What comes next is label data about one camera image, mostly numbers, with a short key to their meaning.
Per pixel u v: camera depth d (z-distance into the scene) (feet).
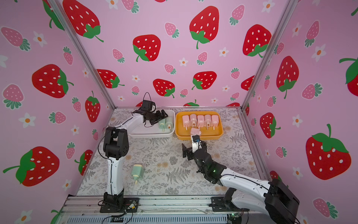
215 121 3.42
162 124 3.32
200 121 3.40
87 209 2.41
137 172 2.57
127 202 2.40
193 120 3.40
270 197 1.39
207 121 3.37
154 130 3.33
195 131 3.15
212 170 1.98
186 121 3.41
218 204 2.41
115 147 1.94
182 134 3.44
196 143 2.18
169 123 3.31
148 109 2.75
